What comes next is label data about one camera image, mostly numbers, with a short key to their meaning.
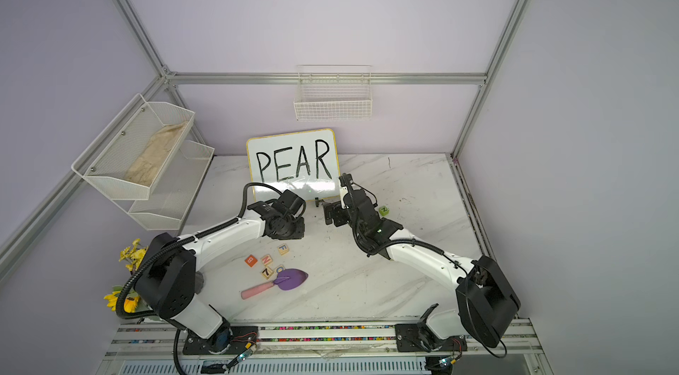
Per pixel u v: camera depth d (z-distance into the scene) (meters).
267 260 0.88
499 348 0.41
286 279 0.82
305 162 1.01
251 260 0.88
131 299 0.58
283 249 0.90
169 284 0.44
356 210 0.58
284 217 0.67
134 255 0.64
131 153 0.78
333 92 0.96
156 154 0.80
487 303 0.42
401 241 0.55
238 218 0.57
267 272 0.86
